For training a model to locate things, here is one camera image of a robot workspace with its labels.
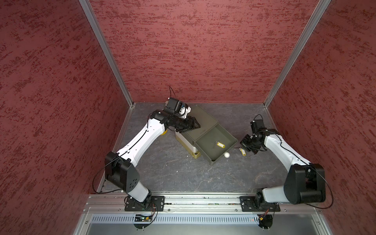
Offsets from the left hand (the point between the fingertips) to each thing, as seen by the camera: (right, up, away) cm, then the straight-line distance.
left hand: (195, 130), depth 76 cm
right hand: (+28, -12, +10) cm, 32 cm away
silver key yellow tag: (+29, -14, +10) cm, 34 cm away
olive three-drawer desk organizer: (+8, +4, +13) cm, 16 cm away
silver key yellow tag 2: (+15, -9, +5) cm, 18 cm away
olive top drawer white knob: (+12, -8, +5) cm, 15 cm away
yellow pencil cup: (-22, -4, +27) cm, 34 cm away
